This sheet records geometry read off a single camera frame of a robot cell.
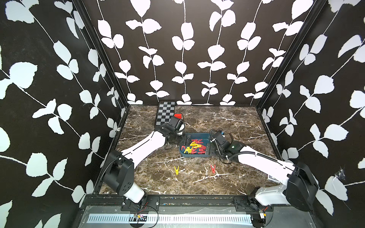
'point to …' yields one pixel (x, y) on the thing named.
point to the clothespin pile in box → (196, 147)
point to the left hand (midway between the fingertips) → (186, 139)
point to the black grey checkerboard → (166, 111)
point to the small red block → (178, 116)
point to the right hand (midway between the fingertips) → (210, 148)
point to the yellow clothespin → (177, 171)
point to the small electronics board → (139, 217)
